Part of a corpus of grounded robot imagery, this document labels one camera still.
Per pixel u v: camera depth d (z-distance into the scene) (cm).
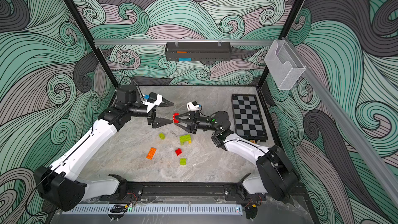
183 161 82
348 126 52
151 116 59
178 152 85
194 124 61
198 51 94
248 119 97
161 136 91
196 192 75
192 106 69
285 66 78
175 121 62
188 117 63
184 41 96
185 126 65
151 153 85
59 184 37
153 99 54
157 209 70
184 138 87
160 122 59
